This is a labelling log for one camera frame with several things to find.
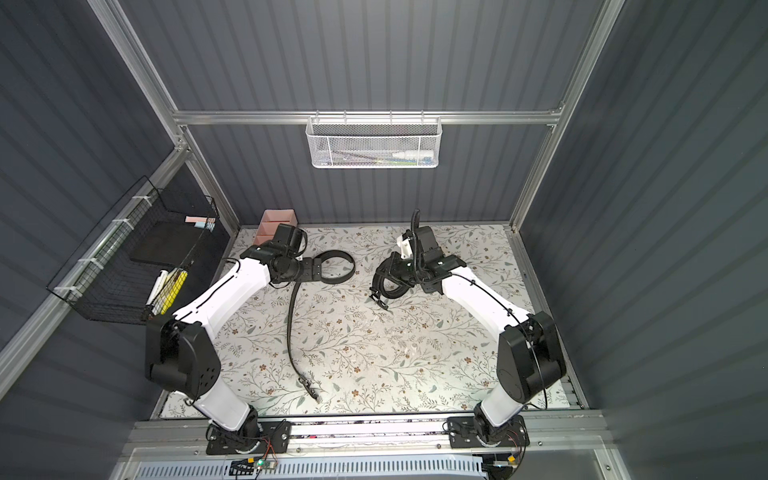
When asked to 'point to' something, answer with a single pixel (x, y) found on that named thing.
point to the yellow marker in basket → (174, 292)
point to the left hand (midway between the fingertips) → (304, 271)
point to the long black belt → (379, 292)
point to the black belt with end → (310, 270)
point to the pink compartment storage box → (270, 221)
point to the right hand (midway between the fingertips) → (381, 270)
